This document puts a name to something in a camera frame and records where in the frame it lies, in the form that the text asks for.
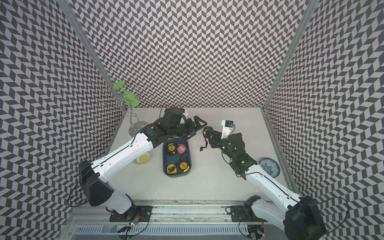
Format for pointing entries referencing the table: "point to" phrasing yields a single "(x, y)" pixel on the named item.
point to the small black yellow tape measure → (204, 132)
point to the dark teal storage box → (177, 160)
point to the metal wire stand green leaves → (126, 99)
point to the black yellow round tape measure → (171, 149)
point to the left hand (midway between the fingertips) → (202, 129)
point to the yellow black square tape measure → (171, 169)
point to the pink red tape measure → (181, 148)
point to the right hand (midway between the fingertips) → (208, 134)
